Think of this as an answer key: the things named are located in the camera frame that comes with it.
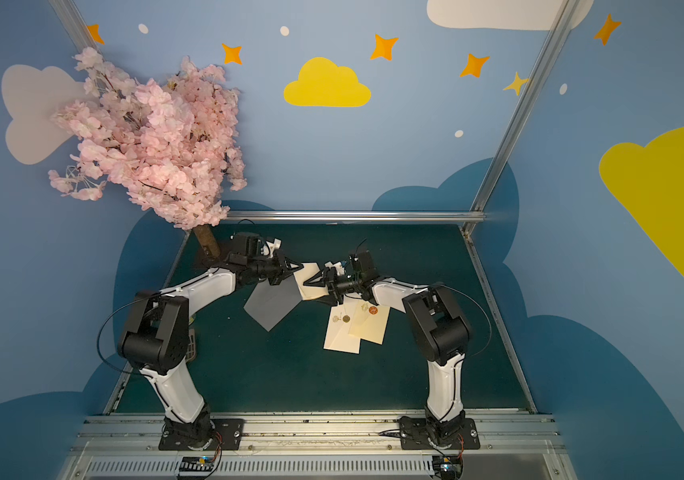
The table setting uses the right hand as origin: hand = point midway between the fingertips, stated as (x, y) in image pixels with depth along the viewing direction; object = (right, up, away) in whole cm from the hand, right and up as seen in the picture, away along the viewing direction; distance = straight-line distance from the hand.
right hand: (310, 288), depth 87 cm
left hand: (-2, +8, +4) cm, 9 cm away
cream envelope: (+18, -12, +9) cm, 23 cm away
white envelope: (+8, -13, +9) cm, 18 cm away
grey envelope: (-15, -6, +12) cm, 20 cm away
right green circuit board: (+36, -43, -14) cm, 58 cm away
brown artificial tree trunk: (-38, +16, +15) cm, 44 cm away
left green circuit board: (-27, -42, -13) cm, 52 cm away
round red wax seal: (+20, -9, +11) cm, 24 cm away
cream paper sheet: (-3, +4, +3) cm, 6 cm away
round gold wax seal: (+11, -11, +9) cm, 18 cm away
